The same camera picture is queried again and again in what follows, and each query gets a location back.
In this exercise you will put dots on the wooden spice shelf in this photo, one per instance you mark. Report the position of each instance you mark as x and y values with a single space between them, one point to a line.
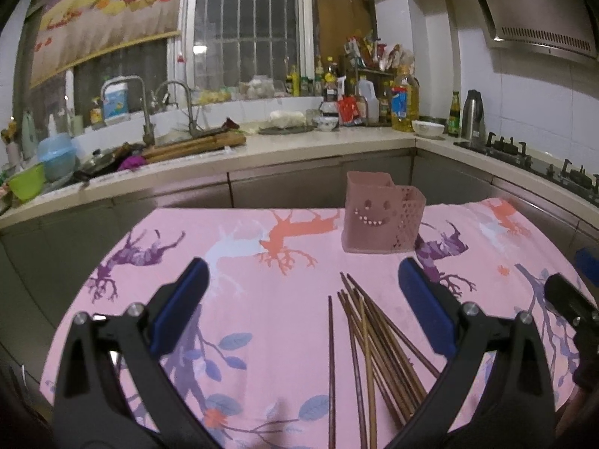
367 58

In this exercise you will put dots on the colourful window blind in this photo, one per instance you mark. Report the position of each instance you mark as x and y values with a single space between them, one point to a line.
72 32

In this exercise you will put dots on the white cloth lump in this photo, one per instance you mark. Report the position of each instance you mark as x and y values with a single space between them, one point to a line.
286 119

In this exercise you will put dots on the yellow cooking oil bottle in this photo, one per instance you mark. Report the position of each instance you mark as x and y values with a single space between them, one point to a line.
405 100

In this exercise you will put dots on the tall kitchen faucet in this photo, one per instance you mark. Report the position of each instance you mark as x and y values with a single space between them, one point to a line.
140 105

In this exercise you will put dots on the gas stove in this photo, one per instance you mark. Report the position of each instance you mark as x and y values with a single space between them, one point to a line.
564 175

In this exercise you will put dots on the light blue plastic container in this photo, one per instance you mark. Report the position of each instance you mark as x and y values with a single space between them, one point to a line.
58 155

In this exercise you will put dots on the steel thermos kettle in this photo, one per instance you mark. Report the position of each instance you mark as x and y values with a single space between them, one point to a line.
473 125

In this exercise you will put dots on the white blue detergent tub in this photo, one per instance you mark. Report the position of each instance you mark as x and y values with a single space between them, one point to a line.
116 102

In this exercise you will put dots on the white bowl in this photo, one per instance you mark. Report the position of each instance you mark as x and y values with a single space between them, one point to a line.
428 129

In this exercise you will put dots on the isolated left chopstick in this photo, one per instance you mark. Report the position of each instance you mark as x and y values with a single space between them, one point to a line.
332 381

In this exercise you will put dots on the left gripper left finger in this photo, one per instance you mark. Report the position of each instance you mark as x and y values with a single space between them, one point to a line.
90 407

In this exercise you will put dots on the pink floral tablecloth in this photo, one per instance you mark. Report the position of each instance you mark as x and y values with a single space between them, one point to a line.
253 363

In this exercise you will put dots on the pink utensil holder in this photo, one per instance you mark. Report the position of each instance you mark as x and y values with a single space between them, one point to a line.
380 216

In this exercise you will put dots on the dark brown chopstick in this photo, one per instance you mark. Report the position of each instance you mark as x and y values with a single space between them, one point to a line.
355 344

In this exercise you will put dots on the reddish brown chopstick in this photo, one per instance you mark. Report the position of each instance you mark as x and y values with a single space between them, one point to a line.
406 386

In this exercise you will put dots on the small patterned bowl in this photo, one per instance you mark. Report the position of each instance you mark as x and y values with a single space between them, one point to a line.
326 124

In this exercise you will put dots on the green glass bottle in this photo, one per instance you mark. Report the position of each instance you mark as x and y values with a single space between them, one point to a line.
454 121

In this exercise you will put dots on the wooden cutting board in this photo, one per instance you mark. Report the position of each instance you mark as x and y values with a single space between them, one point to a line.
211 143

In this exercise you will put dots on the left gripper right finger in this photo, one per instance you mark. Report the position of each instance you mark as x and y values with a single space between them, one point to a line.
516 408

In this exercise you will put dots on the long right diagonal chopstick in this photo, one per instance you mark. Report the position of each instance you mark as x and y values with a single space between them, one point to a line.
395 329

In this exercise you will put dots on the red packet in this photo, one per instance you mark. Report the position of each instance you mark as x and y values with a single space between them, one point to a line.
349 112

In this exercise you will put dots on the light brown chopstick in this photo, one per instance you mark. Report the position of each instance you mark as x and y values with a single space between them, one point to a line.
372 409

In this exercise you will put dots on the green plastic bowl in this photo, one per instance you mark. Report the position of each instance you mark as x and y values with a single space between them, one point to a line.
28 184

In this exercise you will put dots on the frying pan with lid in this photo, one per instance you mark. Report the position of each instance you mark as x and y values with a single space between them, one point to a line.
104 162

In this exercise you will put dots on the white plastic jug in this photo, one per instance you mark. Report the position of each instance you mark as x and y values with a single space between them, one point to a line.
366 90

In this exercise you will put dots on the range hood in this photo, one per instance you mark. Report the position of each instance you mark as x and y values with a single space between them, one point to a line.
564 29

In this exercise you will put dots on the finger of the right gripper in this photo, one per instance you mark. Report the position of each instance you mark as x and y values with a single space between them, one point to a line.
587 263
571 305

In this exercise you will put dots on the brown wooden chopstick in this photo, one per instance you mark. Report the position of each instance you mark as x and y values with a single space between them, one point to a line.
384 386

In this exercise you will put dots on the barred window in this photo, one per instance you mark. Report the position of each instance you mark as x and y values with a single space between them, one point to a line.
225 42

